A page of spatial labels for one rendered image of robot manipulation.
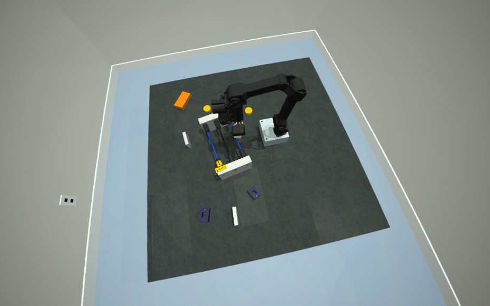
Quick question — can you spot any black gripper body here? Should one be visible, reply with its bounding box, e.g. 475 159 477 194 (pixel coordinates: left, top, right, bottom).
230 110 245 136

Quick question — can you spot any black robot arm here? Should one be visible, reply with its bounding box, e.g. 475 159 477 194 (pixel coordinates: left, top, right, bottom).
211 74 307 137

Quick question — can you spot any orange block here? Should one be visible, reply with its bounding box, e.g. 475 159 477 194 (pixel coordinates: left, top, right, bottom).
174 91 192 110

